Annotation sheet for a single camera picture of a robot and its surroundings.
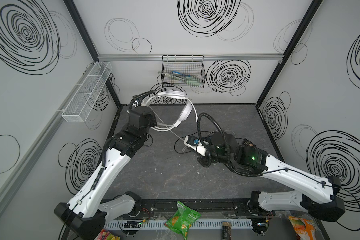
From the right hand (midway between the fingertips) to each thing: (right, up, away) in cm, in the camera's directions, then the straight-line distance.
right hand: (187, 146), depth 61 cm
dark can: (+18, -38, +4) cm, 42 cm away
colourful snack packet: (-36, -39, +3) cm, 53 cm away
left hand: (-18, +15, +7) cm, 25 cm away
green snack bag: (-2, -34, +5) cm, 34 cm away
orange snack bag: (+51, -36, +3) cm, 63 cm away
